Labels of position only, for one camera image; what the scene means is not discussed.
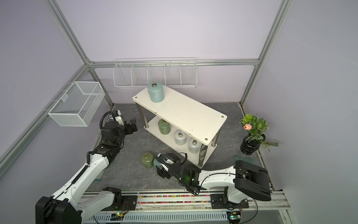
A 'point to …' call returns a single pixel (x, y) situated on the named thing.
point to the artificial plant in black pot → (256, 136)
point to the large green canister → (147, 159)
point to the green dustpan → (244, 158)
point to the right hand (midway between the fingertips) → (162, 159)
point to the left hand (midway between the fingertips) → (128, 120)
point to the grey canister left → (180, 137)
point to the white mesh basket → (78, 105)
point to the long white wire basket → (175, 72)
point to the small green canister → (164, 127)
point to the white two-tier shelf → (186, 126)
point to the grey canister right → (194, 145)
